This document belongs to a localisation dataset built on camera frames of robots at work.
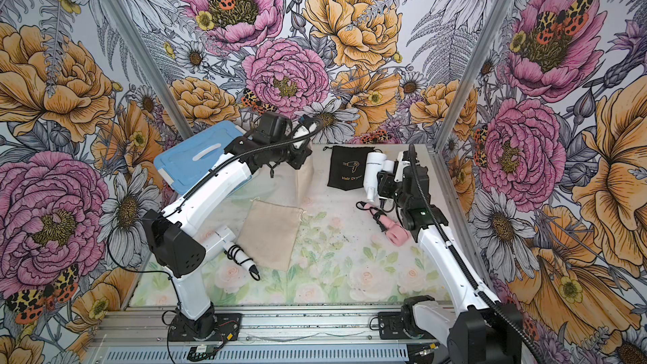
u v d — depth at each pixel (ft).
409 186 2.04
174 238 1.46
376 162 2.71
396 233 2.86
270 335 2.40
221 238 2.90
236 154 1.79
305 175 2.86
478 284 1.39
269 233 3.02
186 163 2.99
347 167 3.79
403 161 2.34
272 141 2.02
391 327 2.42
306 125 2.27
